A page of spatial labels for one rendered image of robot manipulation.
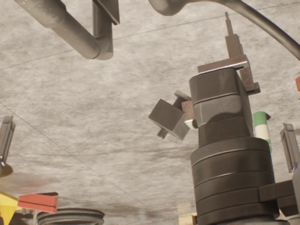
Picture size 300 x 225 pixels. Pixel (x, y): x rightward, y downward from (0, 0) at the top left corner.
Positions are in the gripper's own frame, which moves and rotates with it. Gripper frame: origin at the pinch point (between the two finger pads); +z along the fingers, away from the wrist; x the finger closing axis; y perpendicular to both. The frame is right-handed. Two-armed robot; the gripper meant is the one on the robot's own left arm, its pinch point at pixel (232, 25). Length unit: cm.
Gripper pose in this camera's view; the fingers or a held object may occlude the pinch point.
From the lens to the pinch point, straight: 50.2
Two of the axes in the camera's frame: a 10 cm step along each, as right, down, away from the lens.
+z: -0.9, -9.1, 3.9
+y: -9.3, 2.3, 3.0
